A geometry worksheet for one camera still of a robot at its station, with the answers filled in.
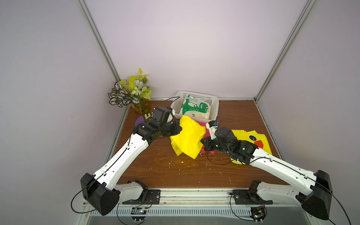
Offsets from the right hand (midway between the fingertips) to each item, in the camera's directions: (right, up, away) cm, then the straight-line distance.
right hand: (200, 138), depth 73 cm
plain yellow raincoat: (-6, -2, 0) cm, 6 cm away
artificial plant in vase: (-43, +28, +22) cm, 56 cm away
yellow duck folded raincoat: (+43, -5, +22) cm, 49 cm away
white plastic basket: (-15, +19, +37) cm, 44 cm away
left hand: (-8, +5, -1) cm, 10 cm away
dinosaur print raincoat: (-1, +18, +34) cm, 38 cm away
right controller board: (+29, -38, -3) cm, 48 cm away
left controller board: (-33, -38, -1) cm, 50 cm away
